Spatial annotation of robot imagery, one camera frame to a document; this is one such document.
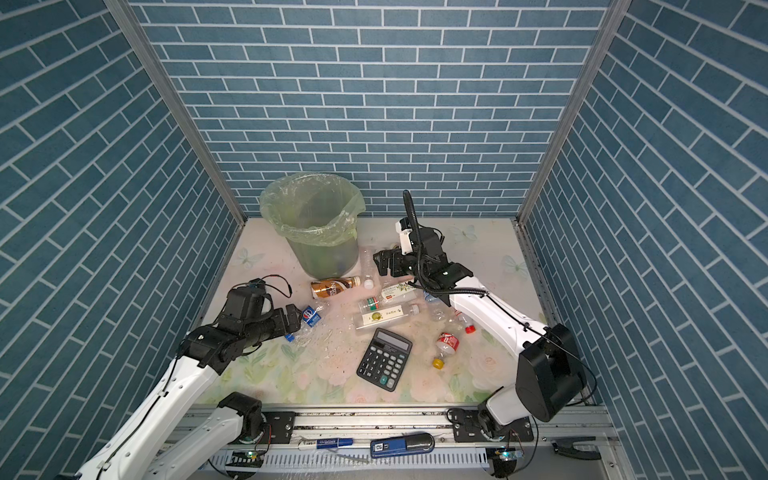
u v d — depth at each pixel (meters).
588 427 0.75
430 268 0.62
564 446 0.71
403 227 0.72
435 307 0.94
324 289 0.94
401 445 0.68
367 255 1.08
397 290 0.94
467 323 0.89
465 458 0.71
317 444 0.70
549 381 0.42
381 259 0.72
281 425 0.74
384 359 0.83
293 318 0.70
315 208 1.03
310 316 0.89
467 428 0.74
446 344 0.83
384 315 0.89
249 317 0.59
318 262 0.96
